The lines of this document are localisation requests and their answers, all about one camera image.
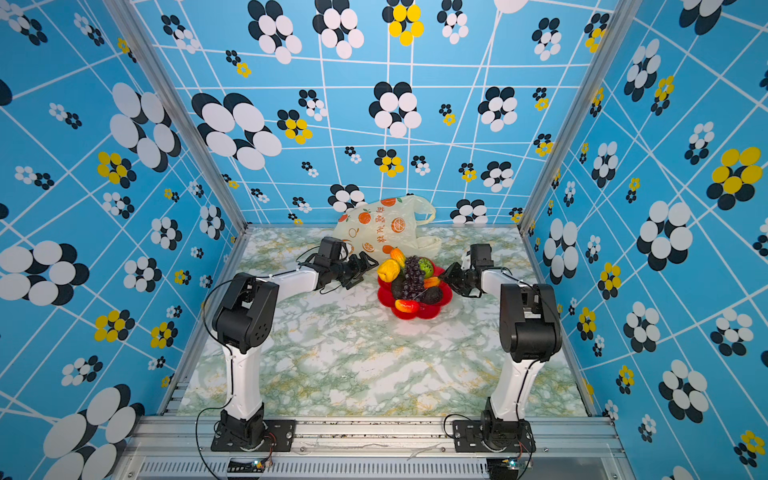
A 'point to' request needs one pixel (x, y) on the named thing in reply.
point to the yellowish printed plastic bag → (378, 226)
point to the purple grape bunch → (414, 280)
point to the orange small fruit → (431, 282)
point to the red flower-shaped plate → (426, 311)
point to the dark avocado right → (431, 295)
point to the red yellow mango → (407, 306)
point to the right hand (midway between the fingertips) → (445, 277)
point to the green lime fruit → (426, 266)
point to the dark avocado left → (397, 287)
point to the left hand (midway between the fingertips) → (375, 267)
